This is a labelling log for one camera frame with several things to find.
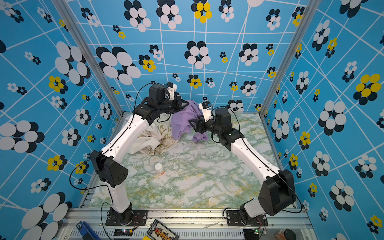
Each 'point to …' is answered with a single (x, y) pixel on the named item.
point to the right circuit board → (251, 234)
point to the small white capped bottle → (158, 167)
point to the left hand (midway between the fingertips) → (189, 101)
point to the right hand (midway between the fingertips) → (195, 118)
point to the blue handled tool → (87, 233)
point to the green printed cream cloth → (164, 129)
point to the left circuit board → (123, 232)
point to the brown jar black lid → (285, 234)
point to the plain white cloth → (152, 141)
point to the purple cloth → (181, 127)
